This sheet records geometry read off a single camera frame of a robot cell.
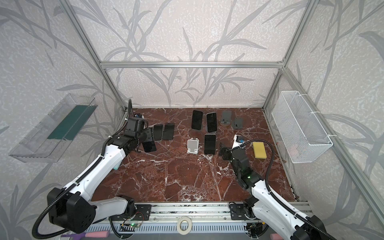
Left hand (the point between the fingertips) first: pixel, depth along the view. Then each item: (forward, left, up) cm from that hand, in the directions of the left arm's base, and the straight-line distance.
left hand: (150, 127), depth 82 cm
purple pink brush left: (-48, +25, -18) cm, 57 cm away
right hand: (-5, -43, -3) cm, 43 cm away
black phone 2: (+13, -35, -9) cm, 38 cm away
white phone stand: (-2, -23, -16) cm, 28 cm away
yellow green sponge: (-4, -66, -18) cm, 68 cm away
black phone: (+17, -25, -14) cm, 33 cm away
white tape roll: (-46, -20, -19) cm, 54 cm away
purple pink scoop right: (-47, -62, -16) cm, 79 cm away
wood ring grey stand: (+19, -46, -13) cm, 51 cm away
